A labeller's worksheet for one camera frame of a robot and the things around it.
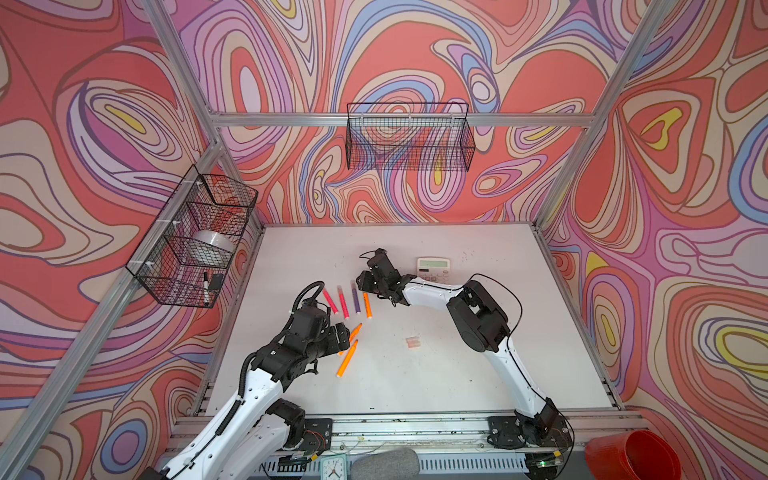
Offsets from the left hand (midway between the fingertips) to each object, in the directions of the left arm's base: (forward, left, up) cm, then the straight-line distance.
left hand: (342, 334), depth 80 cm
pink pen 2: (+14, +2, -9) cm, 17 cm away
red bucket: (-27, -70, -9) cm, 76 cm away
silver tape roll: (+15, +30, +22) cm, 40 cm away
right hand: (+22, -4, -10) cm, 25 cm away
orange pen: (+14, -6, -9) cm, 18 cm away
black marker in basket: (+5, +32, +15) cm, 36 cm away
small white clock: (-29, 0, -8) cm, 30 cm away
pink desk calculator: (+28, -29, -8) cm, 42 cm away
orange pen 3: (-3, -1, -10) cm, 11 cm away
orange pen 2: (+5, -3, -10) cm, 11 cm away
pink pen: (+16, +7, -10) cm, 20 cm away
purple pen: (+17, -2, -10) cm, 20 cm away
